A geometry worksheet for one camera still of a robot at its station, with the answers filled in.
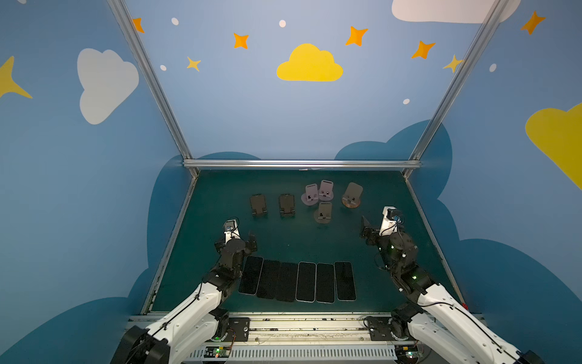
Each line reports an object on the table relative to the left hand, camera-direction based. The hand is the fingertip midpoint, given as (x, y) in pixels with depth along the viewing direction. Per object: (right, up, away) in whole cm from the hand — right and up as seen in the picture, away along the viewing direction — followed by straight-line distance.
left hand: (243, 232), depth 85 cm
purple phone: (+3, -17, +1) cm, 17 cm away
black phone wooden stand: (+31, -20, -1) cm, 37 cm away
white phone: (+24, -21, 0) cm, 32 cm away
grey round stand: (+35, +16, +23) cm, 45 cm away
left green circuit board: (-5, -36, -14) cm, 39 cm away
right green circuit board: (+56, -37, -13) cm, 68 cm away
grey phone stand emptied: (+28, +13, +21) cm, 37 cm away
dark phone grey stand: (+17, -18, -1) cm, 25 cm away
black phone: (+10, -20, -3) cm, 22 cm away
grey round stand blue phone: (+33, +5, +16) cm, 37 cm away
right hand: (+49, +7, -7) cm, 50 cm away
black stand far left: (+3, +10, +17) cm, 20 cm away
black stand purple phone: (+16, +9, +19) cm, 27 cm away
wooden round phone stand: (+47, +14, +19) cm, 53 cm away
